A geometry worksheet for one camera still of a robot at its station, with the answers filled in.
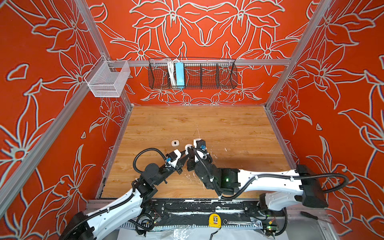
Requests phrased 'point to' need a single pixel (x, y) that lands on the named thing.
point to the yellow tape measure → (214, 220)
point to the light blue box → (180, 75)
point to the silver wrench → (226, 222)
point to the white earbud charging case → (175, 143)
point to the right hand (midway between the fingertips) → (185, 149)
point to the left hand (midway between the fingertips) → (187, 151)
